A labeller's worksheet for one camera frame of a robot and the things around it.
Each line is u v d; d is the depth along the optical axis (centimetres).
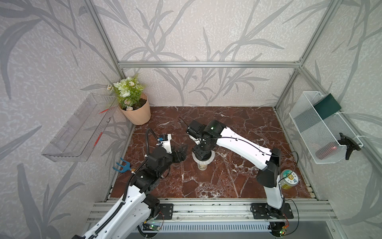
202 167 84
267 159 46
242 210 75
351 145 55
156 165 55
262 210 73
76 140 66
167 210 74
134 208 49
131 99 94
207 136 51
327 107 70
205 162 74
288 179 77
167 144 66
